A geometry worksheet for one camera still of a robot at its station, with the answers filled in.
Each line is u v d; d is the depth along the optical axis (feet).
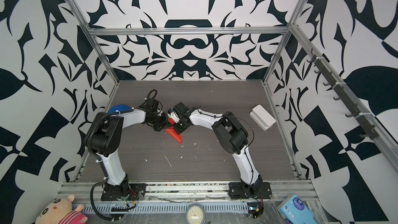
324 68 2.12
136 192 2.43
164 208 2.13
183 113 2.45
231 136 1.77
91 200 2.25
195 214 2.15
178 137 2.99
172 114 2.86
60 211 2.10
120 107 3.62
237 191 2.44
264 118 3.06
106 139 1.65
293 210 2.16
